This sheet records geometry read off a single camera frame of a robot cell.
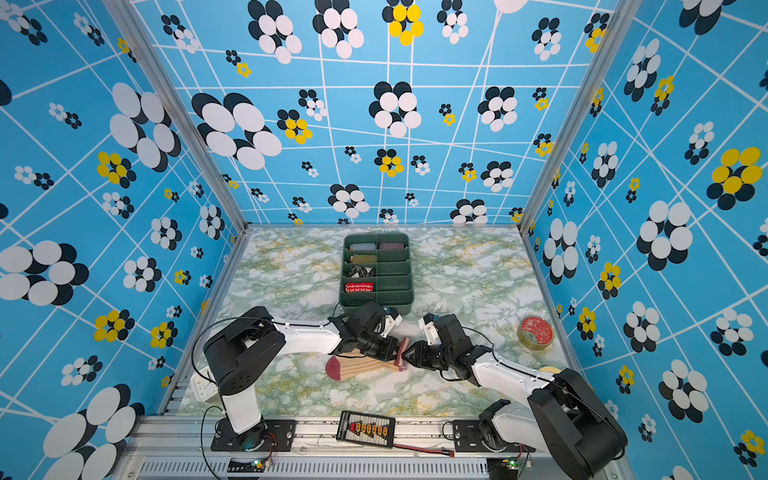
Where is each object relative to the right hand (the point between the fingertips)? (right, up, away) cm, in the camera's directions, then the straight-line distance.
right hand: (407, 357), depth 85 cm
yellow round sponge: (+41, -3, 0) cm, 41 cm away
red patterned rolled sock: (-17, +19, +11) cm, 28 cm away
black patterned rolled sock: (-16, +24, +14) cm, 32 cm away
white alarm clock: (-55, -7, -5) cm, 56 cm away
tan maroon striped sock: (-18, -3, 0) cm, 18 cm away
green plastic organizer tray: (-10, +25, +16) cm, 31 cm away
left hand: (-1, 0, +1) cm, 1 cm away
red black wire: (+7, -18, -13) cm, 23 cm away
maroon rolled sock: (-5, +33, +24) cm, 40 cm away
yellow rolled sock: (-16, +28, +17) cm, 37 cm away
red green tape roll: (+38, +6, +3) cm, 39 cm away
